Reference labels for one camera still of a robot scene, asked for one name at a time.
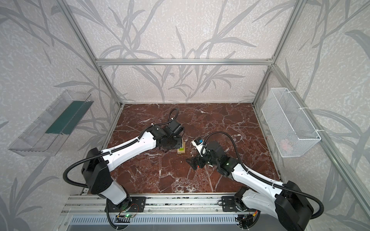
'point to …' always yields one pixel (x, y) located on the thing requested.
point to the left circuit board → (125, 218)
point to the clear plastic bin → (46, 136)
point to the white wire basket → (292, 130)
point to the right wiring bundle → (247, 221)
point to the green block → (181, 149)
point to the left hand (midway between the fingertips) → (182, 141)
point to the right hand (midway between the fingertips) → (192, 150)
